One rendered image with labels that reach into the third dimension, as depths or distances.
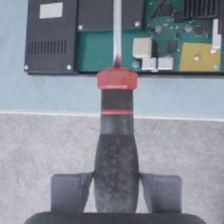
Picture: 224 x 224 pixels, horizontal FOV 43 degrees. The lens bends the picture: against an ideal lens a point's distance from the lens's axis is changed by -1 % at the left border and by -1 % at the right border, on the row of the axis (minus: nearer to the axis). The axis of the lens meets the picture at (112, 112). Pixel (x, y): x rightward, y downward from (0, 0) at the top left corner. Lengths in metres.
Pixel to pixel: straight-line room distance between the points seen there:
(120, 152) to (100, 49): 0.23
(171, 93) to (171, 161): 1.05
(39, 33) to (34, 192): 1.42
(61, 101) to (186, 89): 0.17
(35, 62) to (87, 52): 0.07
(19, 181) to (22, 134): 0.28
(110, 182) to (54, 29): 0.27
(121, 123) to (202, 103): 0.19
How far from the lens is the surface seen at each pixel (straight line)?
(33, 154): 1.72
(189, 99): 0.34
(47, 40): 0.40
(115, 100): 0.16
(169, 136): 1.37
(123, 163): 0.16
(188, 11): 0.34
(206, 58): 0.33
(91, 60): 0.37
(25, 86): 0.44
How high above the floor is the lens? 1.34
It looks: 67 degrees down
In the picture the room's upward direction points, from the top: 89 degrees counter-clockwise
